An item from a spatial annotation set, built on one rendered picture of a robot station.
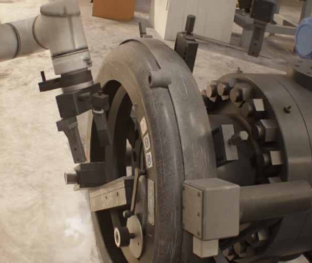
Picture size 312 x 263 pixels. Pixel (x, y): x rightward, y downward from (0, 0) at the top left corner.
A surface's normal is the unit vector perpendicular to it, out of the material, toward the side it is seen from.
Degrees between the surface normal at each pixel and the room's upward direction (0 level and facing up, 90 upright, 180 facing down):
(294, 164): 57
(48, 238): 0
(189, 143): 48
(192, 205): 90
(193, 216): 90
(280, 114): 31
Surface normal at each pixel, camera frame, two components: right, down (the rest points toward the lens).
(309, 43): -0.94, 0.04
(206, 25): 0.22, 0.45
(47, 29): -0.59, 0.29
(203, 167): 0.33, -0.15
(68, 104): -0.35, 0.25
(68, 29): 0.29, 0.12
